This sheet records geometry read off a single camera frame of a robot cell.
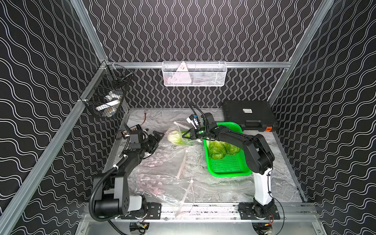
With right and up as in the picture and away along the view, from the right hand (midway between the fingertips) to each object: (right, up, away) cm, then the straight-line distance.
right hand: (183, 136), depth 90 cm
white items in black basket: (-36, +19, -15) cm, 43 cm away
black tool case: (+50, +14, +19) cm, 55 cm away
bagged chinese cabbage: (-3, +6, -8) cm, 10 cm away
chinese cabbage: (-4, 0, -1) cm, 4 cm away
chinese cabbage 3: (+29, -8, 0) cm, 30 cm away
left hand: (-13, 0, -2) cm, 13 cm away
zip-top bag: (-3, -30, -10) cm, 31 cm away
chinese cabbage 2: (+20, -8, -2) cm, 22 cm away
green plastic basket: (+26, -15, +3) cm, 30 cm away
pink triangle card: (-1, +37, +1) cm, 37 cm away
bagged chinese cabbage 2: (-11, -17, +1) cm, 20 cm away
